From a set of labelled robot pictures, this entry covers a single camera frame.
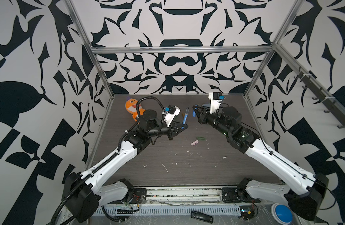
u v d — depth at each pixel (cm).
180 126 64
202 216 71
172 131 59
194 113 66
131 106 101
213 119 57
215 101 59
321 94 59
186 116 63
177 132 64
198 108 66
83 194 38
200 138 95
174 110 59
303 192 40
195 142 93
